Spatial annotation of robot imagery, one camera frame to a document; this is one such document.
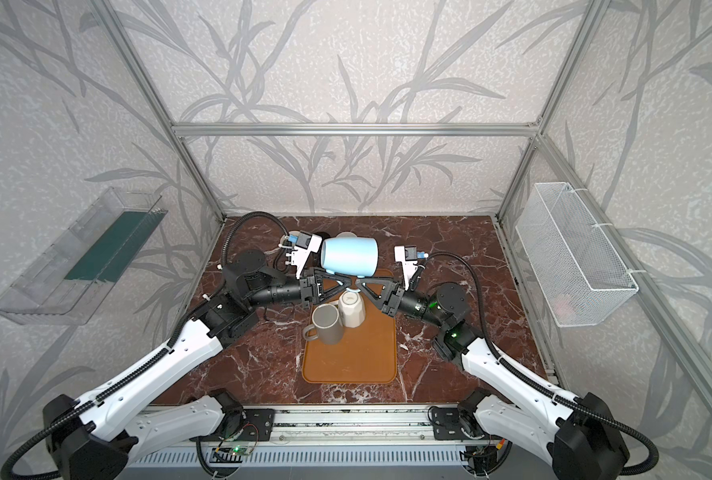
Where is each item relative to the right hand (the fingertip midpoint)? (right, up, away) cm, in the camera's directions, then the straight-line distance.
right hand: (358, 278), depth 62 cm
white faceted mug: (-3, -12, +22) cm, 25 cm away
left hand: (-2, 0, -2) cm, 2 cm away
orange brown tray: (+1, -25, +22) cm, 33 cm away
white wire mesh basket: (+45, 0, -1) cm, 45 cm away
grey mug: (-9, -15, +17) cm, 25 cm away
